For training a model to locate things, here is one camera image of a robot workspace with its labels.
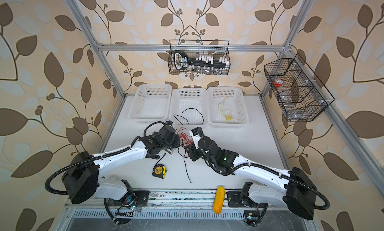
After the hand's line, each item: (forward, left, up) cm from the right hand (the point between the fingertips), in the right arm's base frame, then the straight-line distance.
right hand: (187, 147), depth 75 cm
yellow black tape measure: (-7, +16, -13) cm, 22 cm away
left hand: (+8, +3, -5) cm, 10 cm away
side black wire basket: (+17, -58, +18) cm, 63 cm away
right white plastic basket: (+39, -29, -16) cm, 51 cm away
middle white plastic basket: (+41, 0, -15) cm, 43 cm away
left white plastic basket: (+46, +30, -16) cm, 57 cm away
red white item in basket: (+28, -50, +18) cm, 60 cm away
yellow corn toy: (-22, -15, -12) cm, 29 cm away
